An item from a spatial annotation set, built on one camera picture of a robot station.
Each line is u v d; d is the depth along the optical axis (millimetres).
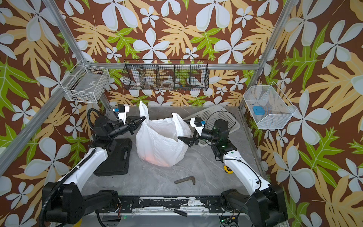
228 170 841
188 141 666
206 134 626
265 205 394
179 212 718
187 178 834
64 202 397
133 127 681
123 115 639
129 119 664
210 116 1086
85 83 853
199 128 604
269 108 834
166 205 749
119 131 643
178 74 968
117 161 850
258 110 829
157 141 729
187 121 694
